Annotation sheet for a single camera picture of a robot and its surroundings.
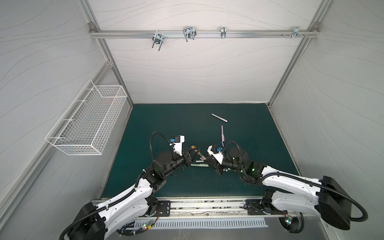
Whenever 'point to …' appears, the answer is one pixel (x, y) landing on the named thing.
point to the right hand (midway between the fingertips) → (207, 154)
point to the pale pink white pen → (219, 118)
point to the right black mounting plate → (255, 205)
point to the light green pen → (204, 165)
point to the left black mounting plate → (164, 207)
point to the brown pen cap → (193, 147)
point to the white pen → (199, 161)
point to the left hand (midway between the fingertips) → (200, 147)
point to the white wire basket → (87, 126)
